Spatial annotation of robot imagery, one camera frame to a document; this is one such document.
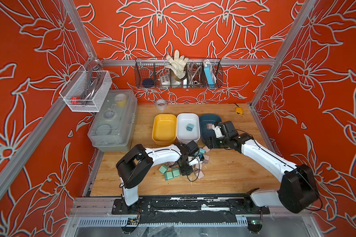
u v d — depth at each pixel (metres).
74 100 0.69
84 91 0.77
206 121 1.07
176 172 0.81
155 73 1.00
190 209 0.73
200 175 0.82
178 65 0.92
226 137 0.66
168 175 0.82
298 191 0.41
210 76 0.87
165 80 0.94
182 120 1.09
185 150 0.65
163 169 0.85
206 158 0.88
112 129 0.86
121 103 0.95
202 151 0.90
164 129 1.06
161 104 1.18
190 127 1.04
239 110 1.14
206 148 0.85
